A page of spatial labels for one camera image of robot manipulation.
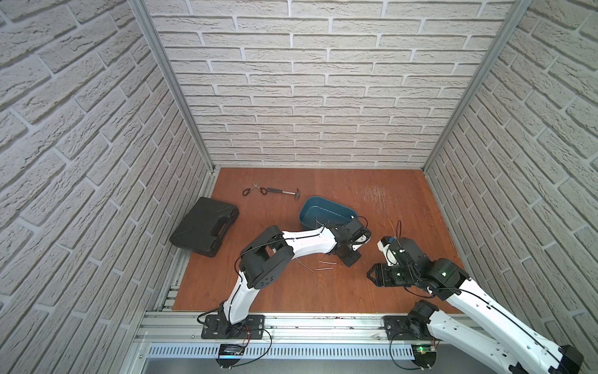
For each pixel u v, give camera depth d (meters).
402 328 0.74
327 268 0.87
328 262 0.88
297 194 1.08
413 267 0.55
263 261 0.51
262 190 1.10
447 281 0.49
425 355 0.71
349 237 0.70
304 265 0.87
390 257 0.60
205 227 0.94
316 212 1.02
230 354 0.71
